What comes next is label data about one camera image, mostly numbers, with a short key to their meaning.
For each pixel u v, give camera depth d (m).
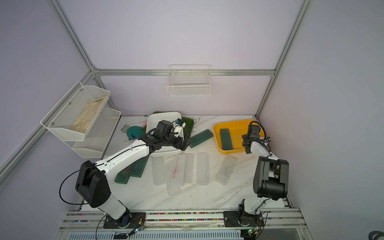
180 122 0.73
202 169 0.91
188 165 0.93
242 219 0.68
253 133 0.74
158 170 0.91
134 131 1.08
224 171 0.91
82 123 0.75
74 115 0.77
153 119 1.10
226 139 1.05
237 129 1.14
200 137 1.08
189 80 0.95
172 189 0.84
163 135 0.64
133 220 0.74
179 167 0.88
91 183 0.43
